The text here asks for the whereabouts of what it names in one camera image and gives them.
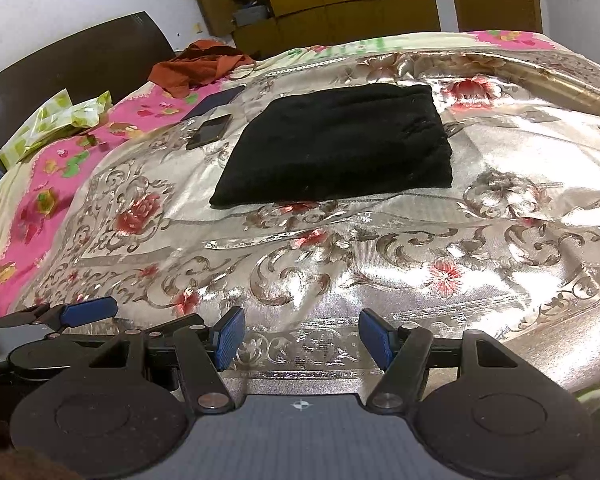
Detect silver floral quilt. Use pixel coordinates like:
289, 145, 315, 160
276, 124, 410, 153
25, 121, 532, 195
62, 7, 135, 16
17, 32, 600, 396

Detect pink floral bedsheet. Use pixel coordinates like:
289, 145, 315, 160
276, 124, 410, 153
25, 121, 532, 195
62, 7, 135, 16
0, 29, 556, 323

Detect dark brown headboard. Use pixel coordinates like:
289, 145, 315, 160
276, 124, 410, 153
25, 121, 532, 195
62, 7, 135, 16
0, 11, 177, 161

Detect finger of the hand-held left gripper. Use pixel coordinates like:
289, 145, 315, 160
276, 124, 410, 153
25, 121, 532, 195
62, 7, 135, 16
121, 313, 206, 337
0, 296, 119, 331

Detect black phone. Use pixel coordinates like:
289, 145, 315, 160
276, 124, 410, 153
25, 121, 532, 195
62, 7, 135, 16
185, 113, 233, 151

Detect grey storage box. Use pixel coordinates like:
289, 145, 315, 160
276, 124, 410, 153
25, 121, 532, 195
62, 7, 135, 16
231, 5, 274, 27

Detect green white checked pillow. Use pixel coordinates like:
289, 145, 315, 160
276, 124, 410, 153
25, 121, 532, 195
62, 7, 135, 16
0, 88, 114, 169

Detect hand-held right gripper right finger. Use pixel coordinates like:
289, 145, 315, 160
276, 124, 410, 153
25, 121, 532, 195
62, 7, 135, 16
358, 308, 527, 414

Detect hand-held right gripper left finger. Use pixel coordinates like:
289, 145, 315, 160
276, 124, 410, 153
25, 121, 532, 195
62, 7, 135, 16
90, 306, 246, 413

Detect rust red garment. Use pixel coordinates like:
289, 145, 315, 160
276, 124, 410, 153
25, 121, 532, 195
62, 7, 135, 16
147, 39, 257, 99

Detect cream cloth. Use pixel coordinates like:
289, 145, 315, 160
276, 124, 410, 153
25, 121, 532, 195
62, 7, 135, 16
0, 165, 33, 268

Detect black pants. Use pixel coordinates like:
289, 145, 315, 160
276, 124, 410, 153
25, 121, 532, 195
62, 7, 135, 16
209, 82, 454, 209

